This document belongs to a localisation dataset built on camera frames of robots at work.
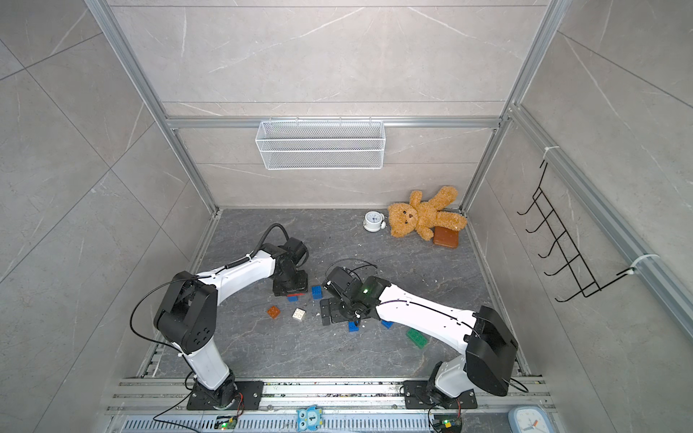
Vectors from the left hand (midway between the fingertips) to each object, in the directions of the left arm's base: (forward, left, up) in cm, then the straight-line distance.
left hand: (303, 287), depth 90 cm
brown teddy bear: (+29, -48, +2) cm, 56 cm away
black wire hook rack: (-10, -70, +28) cm, 76 cm away
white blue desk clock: (-39, -61, -2) cm, 72 cm away
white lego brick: (-8, +2, -3) cm, 9 cm away
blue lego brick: (-2, -5, -1) cm, 5 cm away
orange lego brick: (-7, +10, -3) cm, 13 cm away
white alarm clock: (+30, -27, -1) cm, 40 cm away
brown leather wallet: (+22, -56, -3) cm, 60 cm away
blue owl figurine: (-37, -4, -2) cm, 37 cm away
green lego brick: (-17, -37, -4) cm, 41 cm away
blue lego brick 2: (-2, +4, -4) cm, 6 cm away
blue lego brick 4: (-12, -28, -3) cm, 31 cm away
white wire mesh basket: (+47, -7, +26) cm, 54 cm away
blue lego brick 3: (-13, -16, -4) cm, 21 cm away
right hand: (-12, -12, +7) cm, 19 cm away
